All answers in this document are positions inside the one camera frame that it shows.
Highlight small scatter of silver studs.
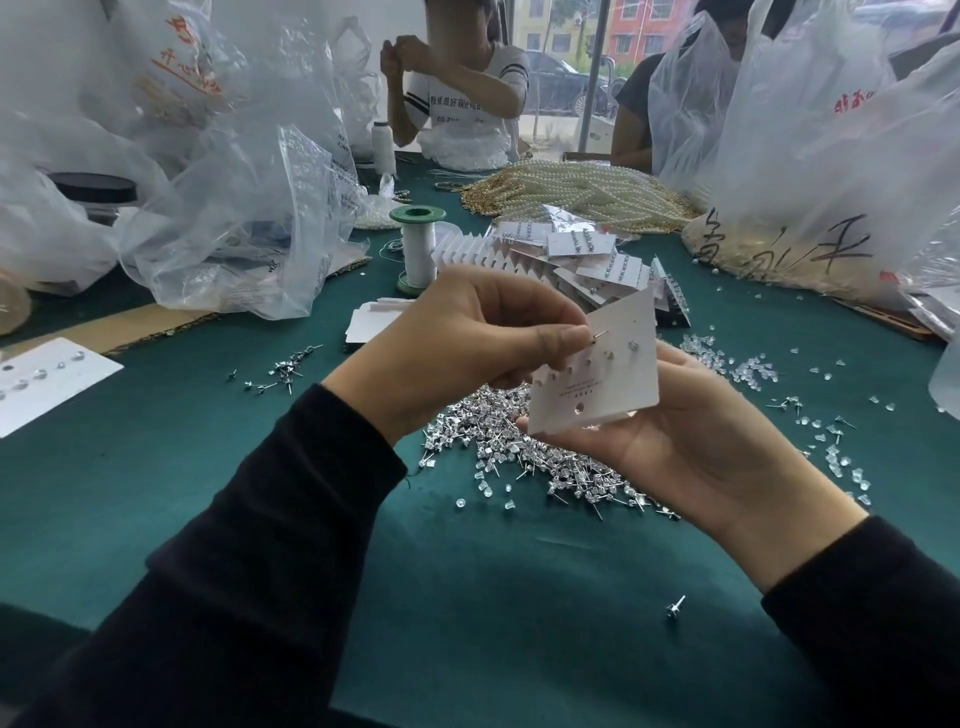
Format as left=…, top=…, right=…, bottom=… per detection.
left=227, top=343, right=325, bottom=397

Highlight large white studded card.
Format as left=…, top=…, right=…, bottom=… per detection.
left=0, top=337, right=125, bottom=440

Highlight person's right forearm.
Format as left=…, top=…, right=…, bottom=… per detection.
left=761, top=515, right=960, bottom=728

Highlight clear plastic earring backs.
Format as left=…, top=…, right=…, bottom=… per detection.
left=678, top=333, right=875, bottom=508

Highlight dark parked car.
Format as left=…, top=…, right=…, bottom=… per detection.
left=524, top=50, right=628, bottom=118

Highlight white red-printed plastic bag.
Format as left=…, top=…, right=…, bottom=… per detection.
left=74, top=0, right=384, bottom=166

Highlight heap of clear plastic bags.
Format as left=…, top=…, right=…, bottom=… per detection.
left=896, top=224, right=960, bottom=343

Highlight person's right hand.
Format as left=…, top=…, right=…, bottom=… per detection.
left=517, top=341, right=871, bottom=594

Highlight pile of silver stud earrings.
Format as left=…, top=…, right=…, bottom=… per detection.
left=418, top=386, right=680, bottom=523

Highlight small bag of pearls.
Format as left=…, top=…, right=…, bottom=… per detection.
left=352, top=173, right=410, bottom=232

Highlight white earring card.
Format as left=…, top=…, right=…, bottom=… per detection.
left=527, top=287, right=661, bottom=436

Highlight pile of pearl strands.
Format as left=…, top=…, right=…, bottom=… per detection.
left=434, top=159, right=703, bottom=235

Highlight green spool of white thread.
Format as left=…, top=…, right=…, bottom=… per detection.
left=388, top=204, right=449, bottom=296

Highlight row of white cards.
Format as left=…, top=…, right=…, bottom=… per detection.
left=431, top=219, right=693, bottom=330

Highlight person's left forearm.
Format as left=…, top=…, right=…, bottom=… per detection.
left=0, top=383, right=410, bottom=728

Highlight white handwritten plastic bag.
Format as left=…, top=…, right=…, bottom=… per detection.
left=648, top=0, right=960, bottom=309

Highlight translucent white plastic bag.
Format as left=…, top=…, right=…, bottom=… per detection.
left=0, top=104, right=170, bottom=298

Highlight person's left hand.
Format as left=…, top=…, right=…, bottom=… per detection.
left=322, top=263, right=595, bottom=449

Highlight orange and black tool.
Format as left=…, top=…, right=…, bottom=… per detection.
left=832, top=298, right=939, bottom=343

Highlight black-lidded jar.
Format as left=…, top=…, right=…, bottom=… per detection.
left=46, top=172, right=140, bottom=226

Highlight brown cardboard sheet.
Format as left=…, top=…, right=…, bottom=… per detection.
left=0, top=303, right=223, bottom=360

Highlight stack of white cards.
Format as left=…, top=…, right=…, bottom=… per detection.
left=344, top=297, right=418, bottom=346

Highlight white thread cone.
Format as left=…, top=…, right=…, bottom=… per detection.
left=371, top=119, right=397, bottom=178

